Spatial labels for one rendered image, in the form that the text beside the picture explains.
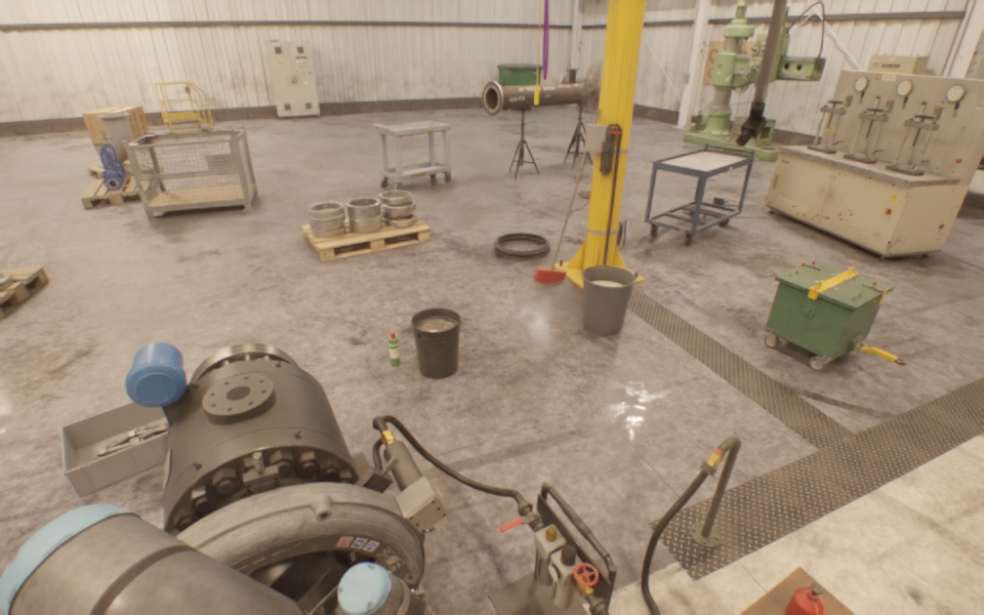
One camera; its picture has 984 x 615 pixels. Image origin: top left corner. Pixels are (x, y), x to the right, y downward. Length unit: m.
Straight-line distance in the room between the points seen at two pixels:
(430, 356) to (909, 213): 4.94
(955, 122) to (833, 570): 5.03
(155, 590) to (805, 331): 3.68
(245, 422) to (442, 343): 1.60
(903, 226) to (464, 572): 5.39
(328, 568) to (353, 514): 0.14
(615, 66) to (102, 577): 4.05
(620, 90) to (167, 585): 4.03
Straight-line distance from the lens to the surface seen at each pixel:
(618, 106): 4.19
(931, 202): 6.46
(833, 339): 3.76
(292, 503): 1.27
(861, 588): 2.67
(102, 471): 3.08
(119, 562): 0.53
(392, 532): 1.39
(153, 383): 1.83
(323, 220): 5.21
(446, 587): 2.23
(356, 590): 1.04
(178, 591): 0.50
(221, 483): 1.58
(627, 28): 4.18
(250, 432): 1.63
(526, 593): 2.20
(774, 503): 2.80
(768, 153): 11.15
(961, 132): 6.68
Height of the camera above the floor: 1.89
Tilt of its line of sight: 28 degrees down
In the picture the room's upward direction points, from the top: straight up
